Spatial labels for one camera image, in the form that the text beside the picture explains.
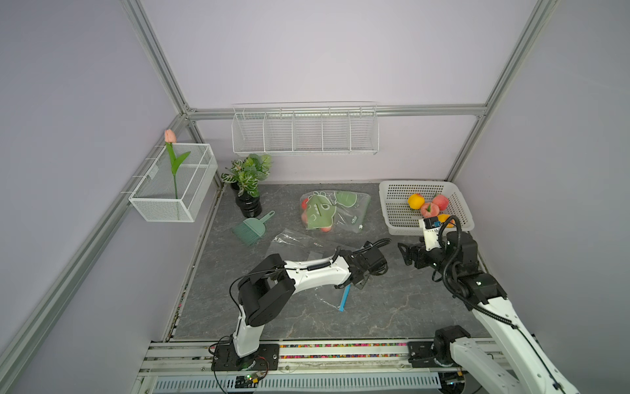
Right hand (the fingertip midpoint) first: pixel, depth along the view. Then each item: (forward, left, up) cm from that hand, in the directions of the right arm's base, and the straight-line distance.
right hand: (411, 239), depth 78 cm
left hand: (-5, +18, -15) cm, 24 cm away
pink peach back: (+22, -16, -13) cm, 31 cm away
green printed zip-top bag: (+22, +28, -12) cm, 37 cm away
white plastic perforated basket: (+18, -3, -13) cm, 22 cm away
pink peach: (+27, -24, -14) cm, 38 cm away
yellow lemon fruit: (+18, -20, -13) cm, 30 cm away
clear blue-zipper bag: (+8, +39, -18) cm, 44 cm away
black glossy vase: (+26, +60, -15) cm, 66 cm away
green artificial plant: (+25, +56, +6) cm, 61 cm away
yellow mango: (+28, -13, -14) cm, 34 cm away
